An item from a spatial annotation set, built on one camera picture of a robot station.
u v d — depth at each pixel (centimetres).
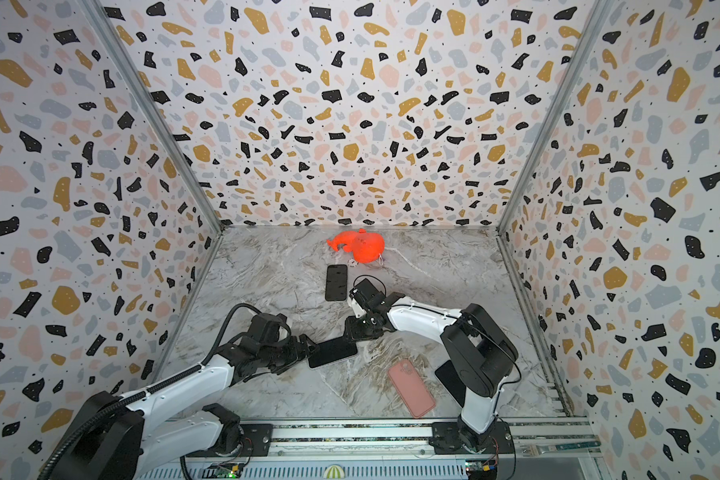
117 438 40
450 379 84
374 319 66
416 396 82
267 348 70
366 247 107
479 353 47
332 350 89
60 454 42
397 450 73
